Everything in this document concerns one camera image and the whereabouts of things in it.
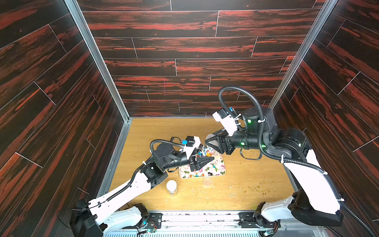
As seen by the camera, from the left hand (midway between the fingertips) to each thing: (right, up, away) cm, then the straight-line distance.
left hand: (210, 153), depth 59 cm
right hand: (+1, +8, -3) cm, 9 cm away
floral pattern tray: (+9, -14, +33) cm, 37 cm away
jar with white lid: (-17, -20, +15) cm, 30 cm away
